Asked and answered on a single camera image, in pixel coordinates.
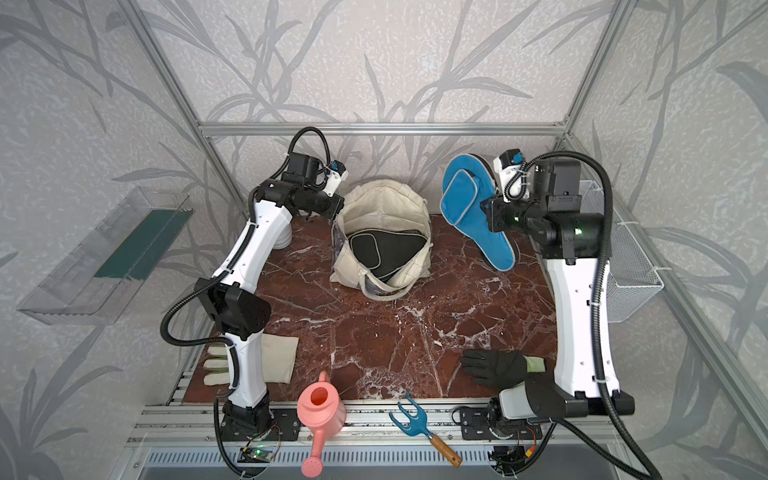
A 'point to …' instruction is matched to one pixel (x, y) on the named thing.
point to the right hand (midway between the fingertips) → (483, 199)
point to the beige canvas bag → (381, 204)
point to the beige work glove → (279, 354)
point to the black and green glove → (500, 368)
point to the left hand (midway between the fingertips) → (342, 203)
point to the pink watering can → (321, 406)
